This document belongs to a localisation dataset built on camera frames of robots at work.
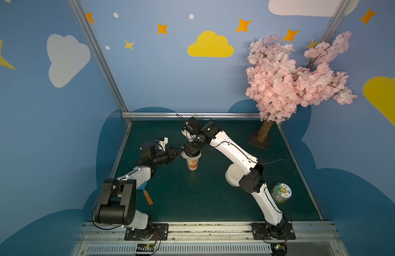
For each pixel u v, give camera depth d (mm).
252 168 539
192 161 861
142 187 885
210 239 736
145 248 731
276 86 700
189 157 819
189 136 743
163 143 836
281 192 790
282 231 639
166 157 777
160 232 743
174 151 794
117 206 436
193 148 743
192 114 1579
